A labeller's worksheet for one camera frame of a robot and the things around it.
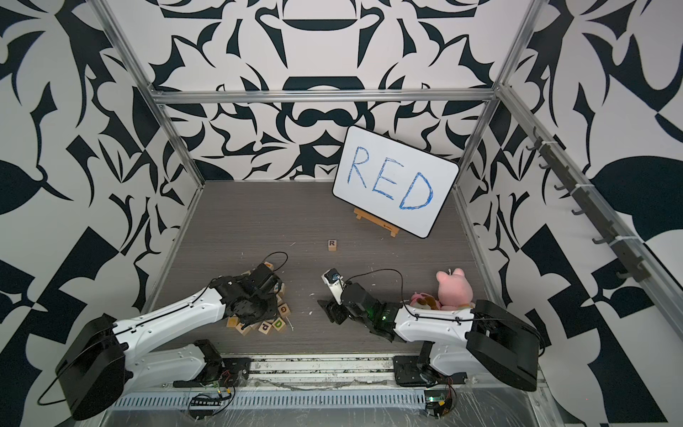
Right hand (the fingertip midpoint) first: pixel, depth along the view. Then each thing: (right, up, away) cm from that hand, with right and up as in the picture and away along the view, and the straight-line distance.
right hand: (326, 291), depth 82 cm
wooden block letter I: (-24, -11, -2) cm, 27 cm away
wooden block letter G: (-13, -6, +1) cm, 15 cm away
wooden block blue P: (-18, -10, -2) cm, 20 cm away
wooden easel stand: (+12, +23, +23) cm, 35 cm away
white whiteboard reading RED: (+25, +33, +10) cm, 43 cm away
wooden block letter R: (+1, +12, +15) cm, 19 cm away
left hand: (-16, -5, +1) cm, 17 cm away
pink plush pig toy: (+39, 0, 0) cm, 39 cm away
